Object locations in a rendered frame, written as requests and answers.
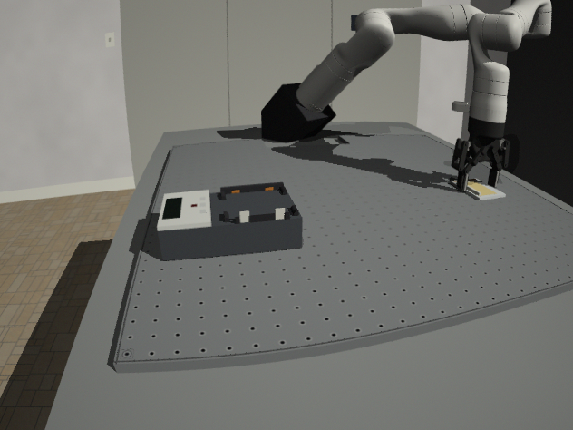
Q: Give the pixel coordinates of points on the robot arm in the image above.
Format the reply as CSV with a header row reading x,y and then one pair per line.
x,y
374,36

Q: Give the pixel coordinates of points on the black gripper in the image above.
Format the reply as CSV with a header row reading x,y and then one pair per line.
x,y
482,149

